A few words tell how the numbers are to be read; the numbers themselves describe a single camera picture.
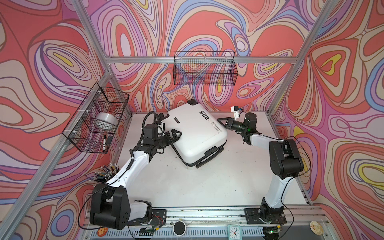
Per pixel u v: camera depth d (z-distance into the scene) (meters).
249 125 0.76
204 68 0.96
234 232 0.68
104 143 0.72
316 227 0.70
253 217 0.73
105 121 0.72
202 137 0.80
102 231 0.69
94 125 0.72
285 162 0.52
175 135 0.74
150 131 0.63
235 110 0.84
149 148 0.60
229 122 0.83
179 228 0.66
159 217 0.73
